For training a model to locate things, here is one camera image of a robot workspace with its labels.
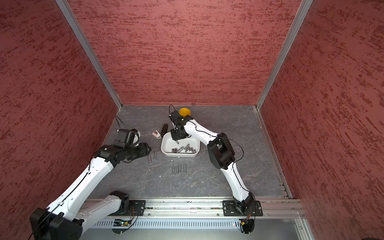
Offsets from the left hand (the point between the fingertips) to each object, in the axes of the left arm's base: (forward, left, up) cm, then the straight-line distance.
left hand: (146, 153), depth 79 cm
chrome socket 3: (-4, -13, -14) cm, 20 cm away
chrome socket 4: (+3, +2, -14) cm, 14 cm away
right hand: (+15, -14, -9) cm, 22 cm away
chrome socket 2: (-4, -16, -14) cm, 22 cm away
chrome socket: (-3, -20, -14) cm, 25 cm away
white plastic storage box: (+12, -22, -14) cm, 29 cm away
